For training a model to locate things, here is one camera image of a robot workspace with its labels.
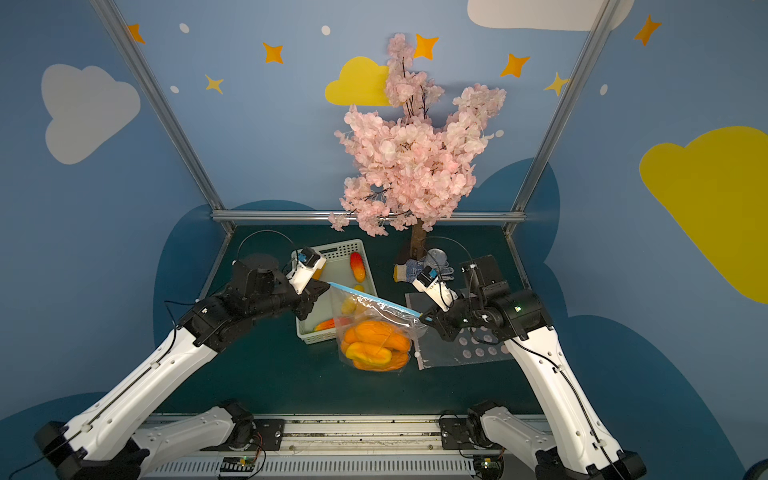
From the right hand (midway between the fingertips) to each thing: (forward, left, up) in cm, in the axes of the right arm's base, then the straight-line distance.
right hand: (433, 312), depth 68 cm
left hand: (+5, +26, +4) cm, 26 cm away
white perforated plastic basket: (+29, +27, -22) cm, 45 cm away
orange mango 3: (-5, +7, -18) cm, 21 cm away
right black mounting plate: (-20, -10, -25) cm, 34 cm away
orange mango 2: (-5, +15, -15) cm, 22 cm away
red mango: (+28, +23, -22) cm, 43 cm away
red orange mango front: (+5, +29, -20) cm, 35 cm away
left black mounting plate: (-24, +40, -25) cm, 53 cm away
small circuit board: (-31, +47, -28) cm, 63 cm away
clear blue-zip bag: (+13, +23, -23) cm, 35 cm away
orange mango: (-1, +13, -11) cm, 17 cm away
